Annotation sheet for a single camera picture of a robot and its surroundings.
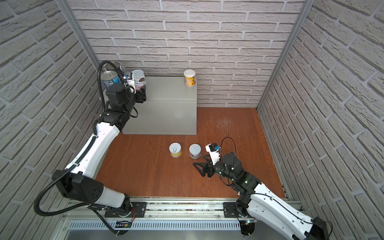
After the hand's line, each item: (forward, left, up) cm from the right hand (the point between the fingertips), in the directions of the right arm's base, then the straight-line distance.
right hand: (199, 160), depth 71 cm
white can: (+12, +1, -14) cm, 18 cm away
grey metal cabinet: (+31, +14, +6) cm, 34 cm away
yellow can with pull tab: (+14, +13, -13) cm, 23 cm away
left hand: (+32, +28, +24) cm, 49 cm away
